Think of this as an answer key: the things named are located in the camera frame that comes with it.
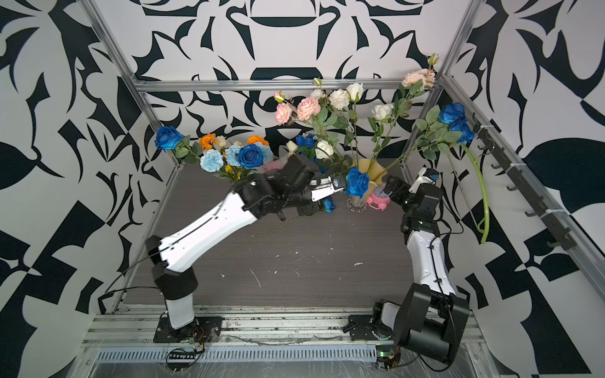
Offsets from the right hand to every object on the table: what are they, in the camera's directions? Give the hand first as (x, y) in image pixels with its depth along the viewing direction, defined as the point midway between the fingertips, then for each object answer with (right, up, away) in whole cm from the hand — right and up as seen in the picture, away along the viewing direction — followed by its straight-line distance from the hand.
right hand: (399, 178), depth 81 cm
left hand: (-29, -1, -13) cm, 31 cm away
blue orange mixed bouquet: (-54, +5, -10) cm, 55 cm away
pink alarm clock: (+1, -8, +23) cm, 25 cm away
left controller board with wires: (-71, -55, -9) cm, 90 cm away
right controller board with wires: (-8, -53, -11) cm, 55 cm away
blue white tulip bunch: (-32, +12, +4) cm, 35 cm away
